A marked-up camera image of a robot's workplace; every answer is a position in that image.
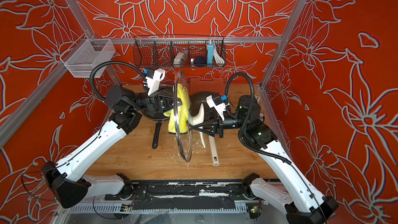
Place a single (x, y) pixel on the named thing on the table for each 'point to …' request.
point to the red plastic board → (217, 85)
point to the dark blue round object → (200, 61)
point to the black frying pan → (158, 117)
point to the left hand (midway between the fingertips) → (181, 105)
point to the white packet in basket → (180, 58)
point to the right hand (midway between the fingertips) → (193, 127)
